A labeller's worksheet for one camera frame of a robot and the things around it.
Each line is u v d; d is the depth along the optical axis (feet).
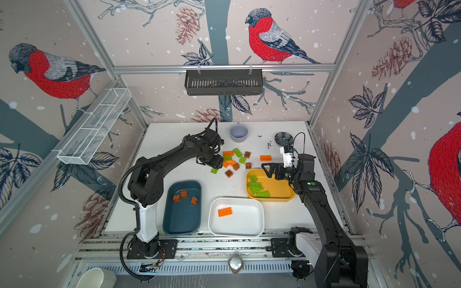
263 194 2.88
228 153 3.48
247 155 3.40
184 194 2.87
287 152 2.36
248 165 3.21
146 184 1.70
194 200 2.81
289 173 2.29
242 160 3.40
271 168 2.35
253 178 3.04
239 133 3.70
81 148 2.33
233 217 2.69
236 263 2.01
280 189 2.97
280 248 2.40
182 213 2.72
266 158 3.40
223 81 3.50
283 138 3.61
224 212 2.74
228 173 3.12
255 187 2.95
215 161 2.73
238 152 3.49
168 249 2.40
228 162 3.28
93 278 2.08
